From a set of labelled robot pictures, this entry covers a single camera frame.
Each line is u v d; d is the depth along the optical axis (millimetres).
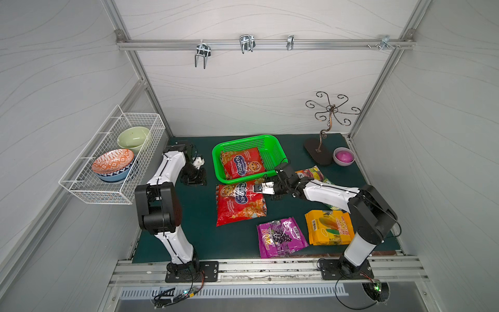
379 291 712
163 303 675
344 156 1042
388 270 755
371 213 471
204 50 783
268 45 785
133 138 730
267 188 762
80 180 570
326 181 979
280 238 767
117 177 567
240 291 703
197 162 858
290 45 780
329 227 789
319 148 1102
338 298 627
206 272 734
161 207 494
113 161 636
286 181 707
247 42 763
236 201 873
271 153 1109
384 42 765
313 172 1009
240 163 1005
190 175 759
